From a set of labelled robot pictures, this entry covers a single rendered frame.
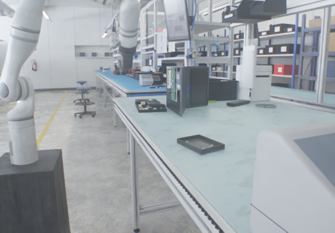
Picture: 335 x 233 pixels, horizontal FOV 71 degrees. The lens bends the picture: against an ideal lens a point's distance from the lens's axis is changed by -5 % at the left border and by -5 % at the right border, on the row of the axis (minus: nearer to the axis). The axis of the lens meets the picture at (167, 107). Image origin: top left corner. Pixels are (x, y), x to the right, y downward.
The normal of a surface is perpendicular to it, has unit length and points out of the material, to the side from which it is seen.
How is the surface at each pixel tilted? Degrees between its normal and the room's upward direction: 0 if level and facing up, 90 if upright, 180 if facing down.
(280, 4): 90
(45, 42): 90
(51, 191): 90
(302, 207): 90
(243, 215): 0
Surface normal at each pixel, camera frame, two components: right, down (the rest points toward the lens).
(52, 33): 0.33, 0.17
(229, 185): 0.00, -0.98
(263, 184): -0.93, 0.07
